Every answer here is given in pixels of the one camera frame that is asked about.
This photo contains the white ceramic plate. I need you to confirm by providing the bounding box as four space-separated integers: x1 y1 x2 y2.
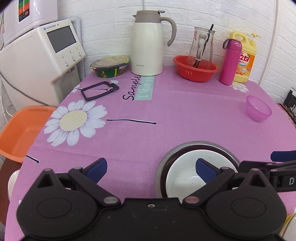
280 213 296 241

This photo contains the black box on bed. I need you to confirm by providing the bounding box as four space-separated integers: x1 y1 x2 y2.
283 88 296 108

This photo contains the instant noodle bowl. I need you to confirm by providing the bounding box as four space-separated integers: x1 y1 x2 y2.
90 55 130 78

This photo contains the pink thermos bottle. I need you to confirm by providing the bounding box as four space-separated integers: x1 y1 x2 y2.
219 39 242 86

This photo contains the stainless steel bowl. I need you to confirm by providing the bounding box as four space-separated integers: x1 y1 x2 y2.
154 141 241 199

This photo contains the orange plastic basin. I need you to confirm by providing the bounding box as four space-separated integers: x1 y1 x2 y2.
1 106 56 163

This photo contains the purple floral tablecloth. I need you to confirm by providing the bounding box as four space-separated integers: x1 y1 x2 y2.
4 67 295 240

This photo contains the red plastic basket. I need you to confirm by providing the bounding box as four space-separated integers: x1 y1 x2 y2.
173 55 219 83

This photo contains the glass carafe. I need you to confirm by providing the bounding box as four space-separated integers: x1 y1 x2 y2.
187 24 215 70

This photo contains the purple plastic bowl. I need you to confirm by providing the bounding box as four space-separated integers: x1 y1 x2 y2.
245 95 273 123

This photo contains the red white ceramic bowl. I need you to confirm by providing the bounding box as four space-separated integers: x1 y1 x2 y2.
159 145 240 198

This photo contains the white countertop appliance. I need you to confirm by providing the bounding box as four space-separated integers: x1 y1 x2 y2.
1 19 86 110

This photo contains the black spoon in carafe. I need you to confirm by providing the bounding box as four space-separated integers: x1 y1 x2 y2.
193 24 215 69

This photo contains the yellow detergent bottle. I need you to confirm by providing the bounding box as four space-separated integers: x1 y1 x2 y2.
229 31 261 83

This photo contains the white thermal jug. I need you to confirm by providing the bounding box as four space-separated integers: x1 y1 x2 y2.
130 10 177 76

